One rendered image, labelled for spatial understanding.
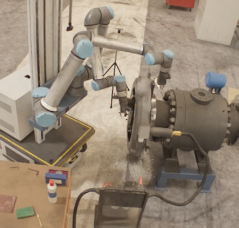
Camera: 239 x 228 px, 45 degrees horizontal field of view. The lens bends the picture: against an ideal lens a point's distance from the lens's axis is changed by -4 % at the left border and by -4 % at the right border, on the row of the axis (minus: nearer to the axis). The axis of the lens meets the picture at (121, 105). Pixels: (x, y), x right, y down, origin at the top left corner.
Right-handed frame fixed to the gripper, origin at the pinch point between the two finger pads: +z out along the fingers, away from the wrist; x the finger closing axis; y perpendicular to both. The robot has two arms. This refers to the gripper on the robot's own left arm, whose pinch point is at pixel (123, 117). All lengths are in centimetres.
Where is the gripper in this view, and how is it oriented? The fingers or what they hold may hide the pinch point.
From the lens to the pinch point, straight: 259.1
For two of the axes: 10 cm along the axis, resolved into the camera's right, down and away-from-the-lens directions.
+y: 7.9, 0.8, -6.1
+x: 6.0, -3.2, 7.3
